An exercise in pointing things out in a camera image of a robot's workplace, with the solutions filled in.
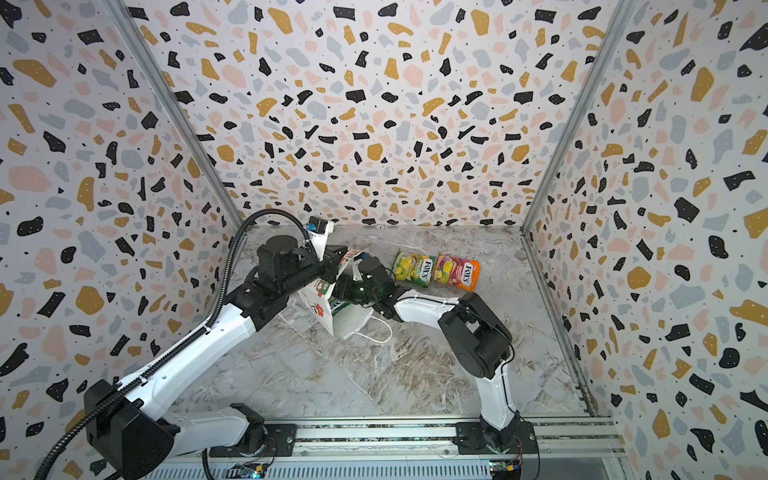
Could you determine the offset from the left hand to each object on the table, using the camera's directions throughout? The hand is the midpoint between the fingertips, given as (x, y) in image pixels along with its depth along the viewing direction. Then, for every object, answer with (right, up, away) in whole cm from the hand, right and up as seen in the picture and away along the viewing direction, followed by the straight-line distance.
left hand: (345, 243), depth 72 cm
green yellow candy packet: (+18, -8, +34) cm, 40 cm away
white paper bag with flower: (-4, -22, +17) cm, 29 cm away
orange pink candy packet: (+34, -9, +34) cm, 49 cm away
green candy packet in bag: (-8, -11, +8) cm, 16 cm away
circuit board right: (+38, -54, 0) cm, 66 cm away
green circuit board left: (-23, -54, -2) cm, 58 cm away
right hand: (-9, -11, +12) cm, 18 cm away
